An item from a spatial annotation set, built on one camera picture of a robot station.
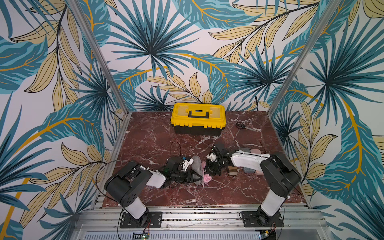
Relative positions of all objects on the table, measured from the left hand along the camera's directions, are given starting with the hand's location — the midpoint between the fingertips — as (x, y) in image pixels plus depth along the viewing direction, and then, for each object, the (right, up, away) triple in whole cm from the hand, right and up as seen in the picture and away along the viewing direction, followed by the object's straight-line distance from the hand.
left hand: (198, 180), depth 84 cm
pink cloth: (+5, +2, 0) cm, 5 cm away
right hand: (+2, +4, +3) cm, 5 cm away
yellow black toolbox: (+1, +35, +11) cm, 37 cm away
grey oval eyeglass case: (0, +7, 0) cm, 7 cm away
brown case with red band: (+20, +5, +2) cm, 20 cm away
